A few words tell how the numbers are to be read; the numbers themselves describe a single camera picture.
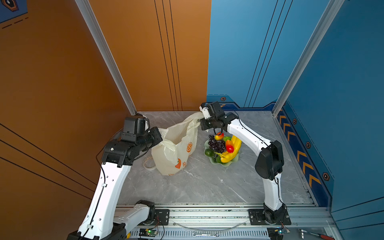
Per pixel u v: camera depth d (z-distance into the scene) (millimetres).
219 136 922
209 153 854
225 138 936
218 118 670
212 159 882
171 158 656
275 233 706
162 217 729
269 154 498
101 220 357
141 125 479
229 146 846
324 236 686
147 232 708
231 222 726
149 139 570
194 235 694
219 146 870
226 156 836
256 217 725
